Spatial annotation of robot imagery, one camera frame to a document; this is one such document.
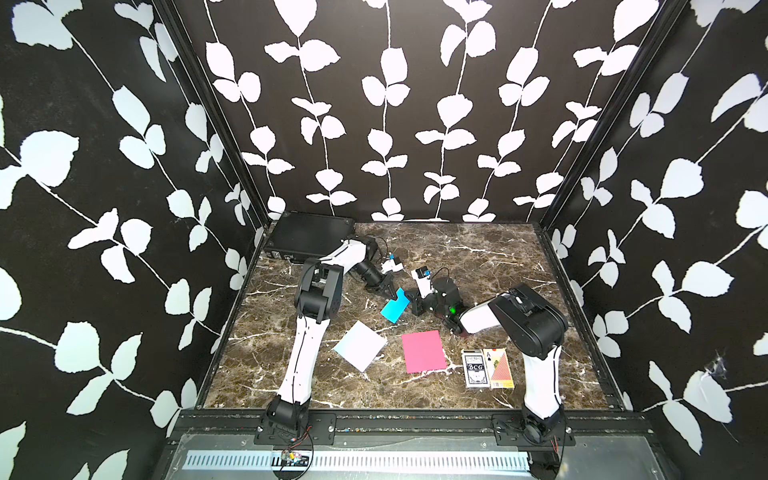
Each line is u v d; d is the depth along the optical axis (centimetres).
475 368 83
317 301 65
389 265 98
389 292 98
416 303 88
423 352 88
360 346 89
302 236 117
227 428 75
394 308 98
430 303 86
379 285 91
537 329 53
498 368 83
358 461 70
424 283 86
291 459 70
